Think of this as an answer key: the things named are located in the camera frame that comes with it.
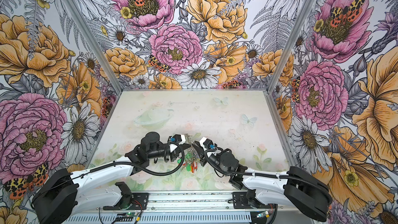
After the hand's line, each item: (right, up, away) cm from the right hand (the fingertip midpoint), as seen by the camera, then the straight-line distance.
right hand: (194, 147), depth 75 cm
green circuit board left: (-31, -31, -3) cm, 44 cm away
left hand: (-3, -1, +3) cm, 4 cm away
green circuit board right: (+32, -29, -3) cm, 44 cm away
